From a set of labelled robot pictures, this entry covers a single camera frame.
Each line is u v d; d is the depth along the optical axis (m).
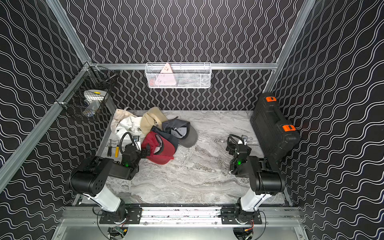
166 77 0.90
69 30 0.76
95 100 0.82
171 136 0.93
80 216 0.76
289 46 0.82
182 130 1.08
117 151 0.97
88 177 0.47
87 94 0.80
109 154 0.97
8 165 0.51
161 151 0.95
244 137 0.82
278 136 0.79
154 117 1.09
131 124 1.05
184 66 0.92
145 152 0.89
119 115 1.13
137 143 0.80
